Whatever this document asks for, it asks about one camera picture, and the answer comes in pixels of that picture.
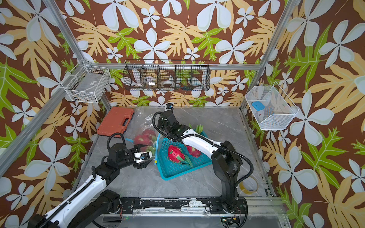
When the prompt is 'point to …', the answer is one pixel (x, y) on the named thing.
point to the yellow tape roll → (249, 185)
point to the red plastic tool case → (116, 121)
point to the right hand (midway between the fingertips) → (160, 117)
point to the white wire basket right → (279, 109)
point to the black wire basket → (167, 75)
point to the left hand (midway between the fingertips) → (148, 148)
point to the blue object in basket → (257, 105)
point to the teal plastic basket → (168, 169)
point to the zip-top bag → (141, 130)
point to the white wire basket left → (87, 83)
